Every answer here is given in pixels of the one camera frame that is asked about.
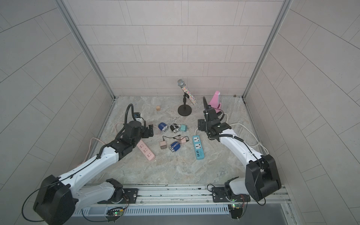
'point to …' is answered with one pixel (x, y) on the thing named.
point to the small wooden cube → (158, 108)
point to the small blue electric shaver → (175, 146)
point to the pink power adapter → (183, 140)
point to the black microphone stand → (184, 109)
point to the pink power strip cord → (100, 140)
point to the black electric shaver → (175, 127)
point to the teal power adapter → (183, 127)
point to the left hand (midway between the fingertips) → (149, 124)
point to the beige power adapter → (163, 145)
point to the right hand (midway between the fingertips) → (204, 121)
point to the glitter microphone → (181, 83)
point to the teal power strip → (198, 149)
